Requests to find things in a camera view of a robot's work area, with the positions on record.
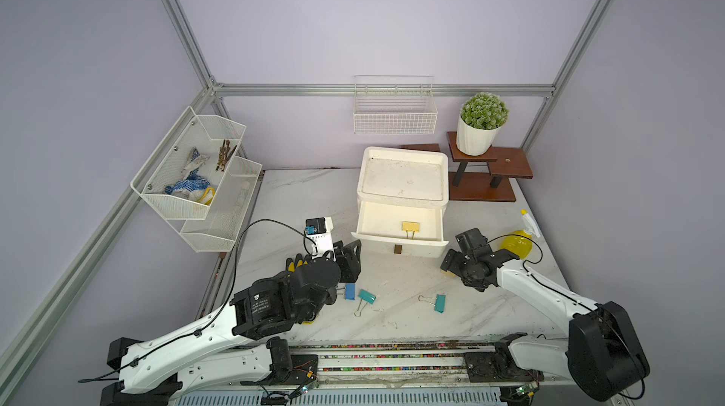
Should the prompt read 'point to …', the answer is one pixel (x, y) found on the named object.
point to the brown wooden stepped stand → (504, 163)
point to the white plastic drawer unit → (402, 184)
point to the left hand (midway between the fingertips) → (351, 247)
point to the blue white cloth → (193, 188)
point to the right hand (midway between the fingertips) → (456, 273)
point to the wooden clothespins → (225, 154)
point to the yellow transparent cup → (308, 322)
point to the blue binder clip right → (349, 291)
